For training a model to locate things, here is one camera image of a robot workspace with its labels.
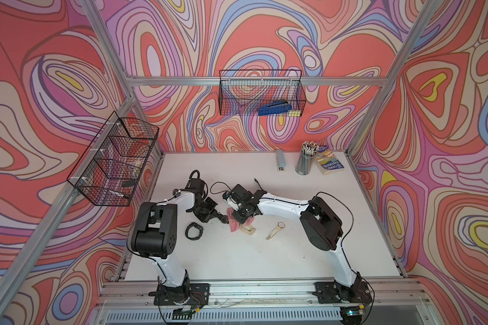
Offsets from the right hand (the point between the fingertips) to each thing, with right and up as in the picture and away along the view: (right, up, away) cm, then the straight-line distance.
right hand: (241, 218), depth 94 cm
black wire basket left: (-52, +23, -14) cm, 59 cm away
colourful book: (+47, +27, +18) cm, 57 cm away
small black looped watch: (-20, -2, -8) cm, 21 cm away
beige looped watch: (+4, -4, -7) cm, 8 cm away
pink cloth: (-3, -2, -3) cm, 5 cm away
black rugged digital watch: (+11, +12, +6) cm, 18 cm away
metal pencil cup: (+32, +29, +6) cm, 44 cm away
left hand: (-10, +2, 0) cm, 10 cm away
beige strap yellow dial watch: (+18, -2, -3) cm, 18 cm away
